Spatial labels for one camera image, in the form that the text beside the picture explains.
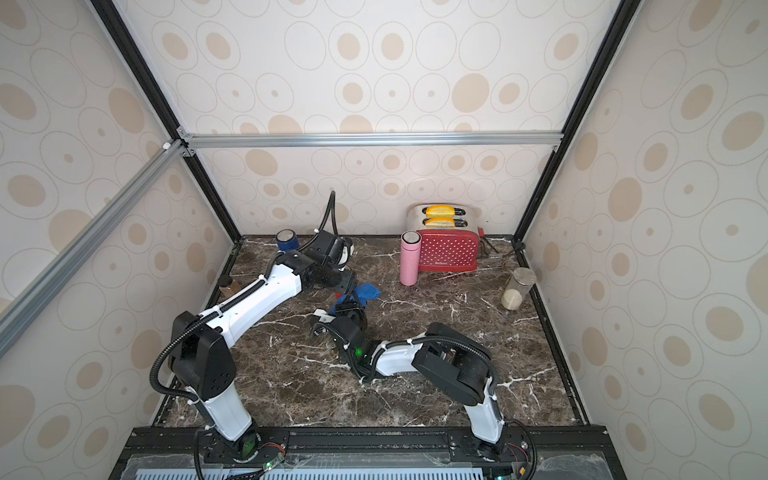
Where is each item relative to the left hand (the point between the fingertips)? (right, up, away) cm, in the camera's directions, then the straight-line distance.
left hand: (355, 281), depth 86 cm
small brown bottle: (-42, -3, +9) cm, 43 cm away
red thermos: (-4, -4, -3) cm, 6 cm away
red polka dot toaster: (+29, +14, +11) cm, 35 cm away
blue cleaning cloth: (+3, -3, -3) cm, 5 cm away
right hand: (0, -4, -2) cm, 5 cm away
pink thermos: (+16, +9, +6) cm, 20 cm away
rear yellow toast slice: (+27, +23, +14) cm, 38 cm away
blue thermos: (-21, +12, +5) cm, 25 cm away
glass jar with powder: (+49, 0, +3) cm, 49 cm away
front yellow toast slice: (+27, +18, +11) cm, 34 cm away
